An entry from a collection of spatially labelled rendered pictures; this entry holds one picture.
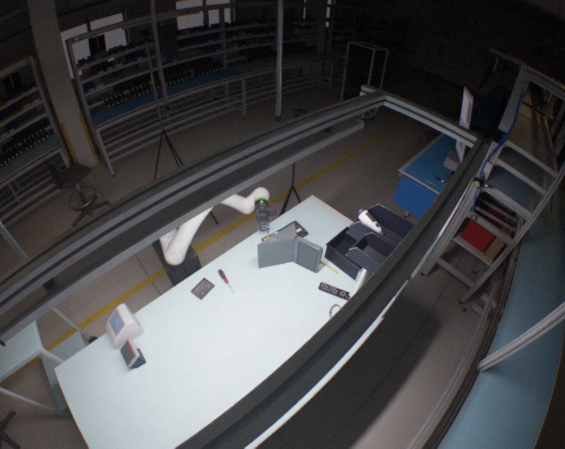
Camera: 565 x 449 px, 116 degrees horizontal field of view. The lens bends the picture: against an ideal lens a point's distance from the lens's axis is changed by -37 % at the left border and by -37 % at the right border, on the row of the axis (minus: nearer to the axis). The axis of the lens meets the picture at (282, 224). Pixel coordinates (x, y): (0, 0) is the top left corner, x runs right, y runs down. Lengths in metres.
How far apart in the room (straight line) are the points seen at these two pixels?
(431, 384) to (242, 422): 2.39
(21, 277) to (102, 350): 1.05
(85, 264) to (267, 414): 0.44
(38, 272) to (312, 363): 0.49
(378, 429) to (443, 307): 1.38
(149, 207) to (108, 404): 1.11
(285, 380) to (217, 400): 0.99
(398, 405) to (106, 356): 2.10
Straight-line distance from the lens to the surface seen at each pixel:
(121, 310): 1.43
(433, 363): 2.72
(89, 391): 1.56
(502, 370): 1.88
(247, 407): 0.33
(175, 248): 1.62
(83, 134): 4.99
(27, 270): 0.58
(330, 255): 1.56
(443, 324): 2.92
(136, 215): 0.57
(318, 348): 0.34
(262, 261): 1.50
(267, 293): 1.46
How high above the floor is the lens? 2.27
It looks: 46 degrees down
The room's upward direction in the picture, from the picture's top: 2 degrees clockwise
